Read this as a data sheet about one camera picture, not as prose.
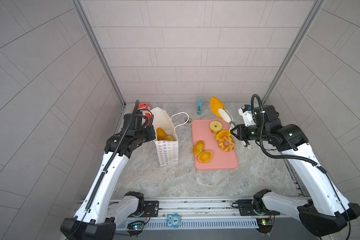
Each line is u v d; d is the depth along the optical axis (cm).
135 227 64
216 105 74
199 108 105
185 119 105
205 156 84
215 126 98
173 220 67
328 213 36
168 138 85
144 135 59
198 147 87
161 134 91
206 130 101
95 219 35
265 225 68
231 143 91
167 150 72
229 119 68
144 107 103
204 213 71
